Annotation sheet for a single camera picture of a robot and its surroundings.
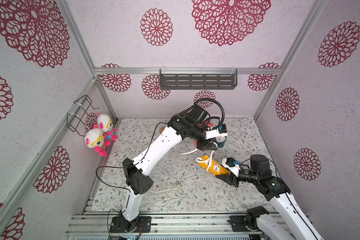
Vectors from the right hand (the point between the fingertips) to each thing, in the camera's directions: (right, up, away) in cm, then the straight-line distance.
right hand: (218, 169), depth 72 cm
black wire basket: (-72, +24, +3) cm, 76 cm away
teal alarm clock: (+9, +12, +31) cm, 34 cm away
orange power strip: (-2, +1, -4) cm, 5 cm away
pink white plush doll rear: (-66, +23, +21) cm, 73 cm away
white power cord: (-11, +5, -5) cm, 13 cm away
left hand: (-3, +13, -1) cm, 13 cm away
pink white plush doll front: (-67, +15, +12) cm, 70 cm away
